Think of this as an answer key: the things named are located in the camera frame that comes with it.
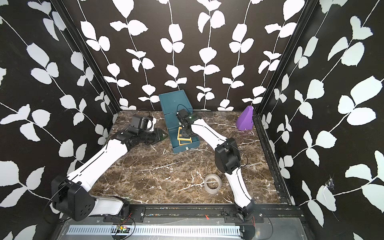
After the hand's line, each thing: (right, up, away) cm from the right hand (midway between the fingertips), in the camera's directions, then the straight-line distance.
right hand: (187, 132), depth 95 cm
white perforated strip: (+15, -46, -24) cm, 54 cm away
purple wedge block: (+40, +8, +8) cm, 42 cm away
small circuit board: (-30, -46, -24) cm, 60 cm away
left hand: (-10, 0, -15) cm, 18 cm away
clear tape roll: (+15, -25, -10) cm, 31 cm away
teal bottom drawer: (-10, -2, +8) cm, 13 cm away
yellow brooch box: (-5, -2, 0) cm, 6 cm away
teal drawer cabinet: (-10, +19, +1) cm, 22 cm away
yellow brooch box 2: (-2, -5, +3) cm, 6 cm away
